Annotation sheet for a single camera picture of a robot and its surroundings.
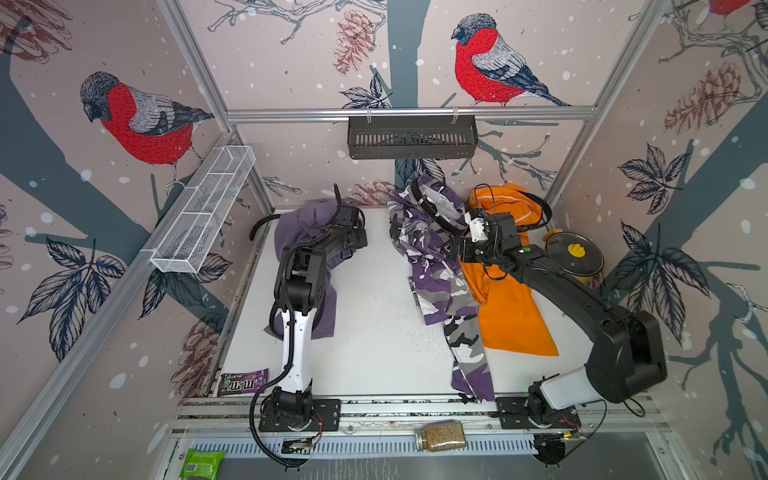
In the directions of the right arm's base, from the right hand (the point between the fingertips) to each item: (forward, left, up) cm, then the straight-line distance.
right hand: (455, 242), depth 86 cm
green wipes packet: (-53, +60, -17) cm, 82 cm away
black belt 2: (+19, +5, -6) cm, 21 cm away
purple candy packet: (-36, +58, -17) cm, 70 cm away
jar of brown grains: (-46, +6, -14) cm, 49 cm away
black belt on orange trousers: (+29, -43, -19) cm, 55 cm away
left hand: (+15, +30, -15) cm, 37 cm away
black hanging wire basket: (+40, +12, +11) cm, 43 cm away
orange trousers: (-16, -18, -17) cm, 29 cm away
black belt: (+24, +67, -16) cm, 73 cm away
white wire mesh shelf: (-1, +70, +14) cm, 72 cm away
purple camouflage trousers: (+18, +8, -11) cm, 23 cm away
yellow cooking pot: (-1, -49, -18) cm, 52 cm away
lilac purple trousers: (+21, +58, -14) cm, 63 cm away
